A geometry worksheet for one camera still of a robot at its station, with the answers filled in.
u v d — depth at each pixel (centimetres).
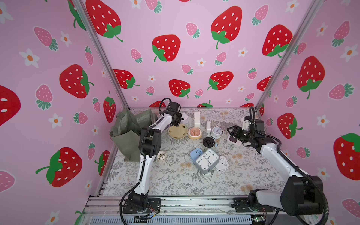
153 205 74
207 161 84
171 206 76
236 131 75
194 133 101
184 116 113
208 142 95
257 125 65
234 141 95
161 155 91
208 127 103
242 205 73
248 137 71
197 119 107
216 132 100
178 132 104
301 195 41
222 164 86
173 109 88
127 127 87
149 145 63
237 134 75
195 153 90
